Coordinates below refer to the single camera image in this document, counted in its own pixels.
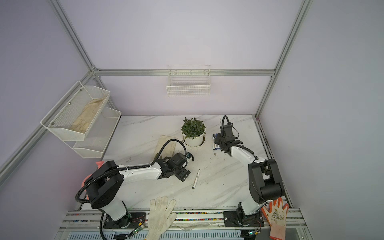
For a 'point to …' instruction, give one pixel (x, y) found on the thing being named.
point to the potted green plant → (193, 131)
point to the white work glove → (160, 217)
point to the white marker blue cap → (215, 147)
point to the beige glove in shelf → (83, 122)
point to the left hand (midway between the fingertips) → (181, 169)
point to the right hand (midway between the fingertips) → (218, 137)
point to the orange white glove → (276, 216)
